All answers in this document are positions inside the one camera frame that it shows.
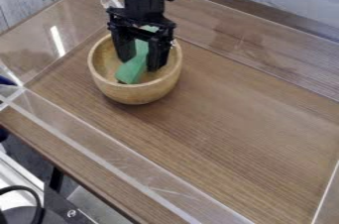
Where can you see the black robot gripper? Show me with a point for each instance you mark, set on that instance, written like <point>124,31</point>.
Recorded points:
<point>152,28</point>

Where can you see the green rectangular block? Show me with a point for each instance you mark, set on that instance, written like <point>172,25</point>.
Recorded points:
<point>129,73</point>

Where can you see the brown wooden bowl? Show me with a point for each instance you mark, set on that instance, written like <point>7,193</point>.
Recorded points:
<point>156,84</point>

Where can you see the clear acrylic tray walls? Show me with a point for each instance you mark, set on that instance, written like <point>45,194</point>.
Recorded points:
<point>238,148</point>

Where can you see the blue object at edge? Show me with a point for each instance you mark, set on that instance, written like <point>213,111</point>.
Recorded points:
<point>6,81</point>

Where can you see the black table leg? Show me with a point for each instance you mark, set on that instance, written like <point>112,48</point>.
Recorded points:
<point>57,180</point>

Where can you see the grey metal base plate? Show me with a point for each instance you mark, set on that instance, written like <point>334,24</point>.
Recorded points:
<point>61,211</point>

